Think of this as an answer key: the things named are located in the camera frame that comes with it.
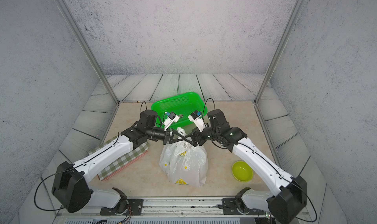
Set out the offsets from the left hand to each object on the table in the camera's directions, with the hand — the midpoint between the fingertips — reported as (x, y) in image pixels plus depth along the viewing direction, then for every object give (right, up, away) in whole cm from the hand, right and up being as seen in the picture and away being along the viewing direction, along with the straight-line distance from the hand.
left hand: (184, 140), depth 70 cm
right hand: (+2, +2, +1) cm, 3 cm away
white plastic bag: (0, -12, +3) cm, 12 cm away
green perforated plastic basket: (-5, +18, +47) cm, 51 cm away
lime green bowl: (+31, -20, +13) cm, 40 cm away
